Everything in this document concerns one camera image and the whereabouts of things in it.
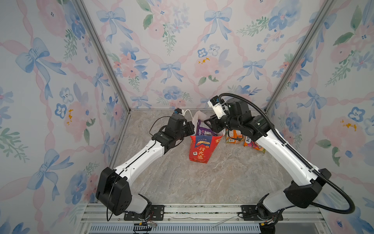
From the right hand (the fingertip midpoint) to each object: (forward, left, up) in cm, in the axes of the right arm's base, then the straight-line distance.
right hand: (208, 117), depth 70 cm
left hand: (+2, +5, -8) cm, 10 cm away
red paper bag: (-6, +2, -19) cm, 20 cm away
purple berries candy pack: (+2, +2, -14) cm, 14 cm away
